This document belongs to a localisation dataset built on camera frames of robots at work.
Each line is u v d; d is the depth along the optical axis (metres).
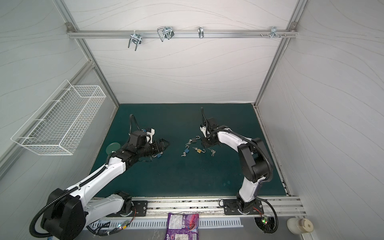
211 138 0.69
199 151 0.95
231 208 0.73
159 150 0.72
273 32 0.76
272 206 0.72
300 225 0.62
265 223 0.72
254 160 0.48
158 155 0.91
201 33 0.78
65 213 0.39
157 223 0.70
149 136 0.67
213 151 0.94
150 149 0.71
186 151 0.93
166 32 0.77
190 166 0.91
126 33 0.79
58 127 0.68
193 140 0.99
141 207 0.74
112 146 0.84
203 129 0.87
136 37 0.78
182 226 0.68
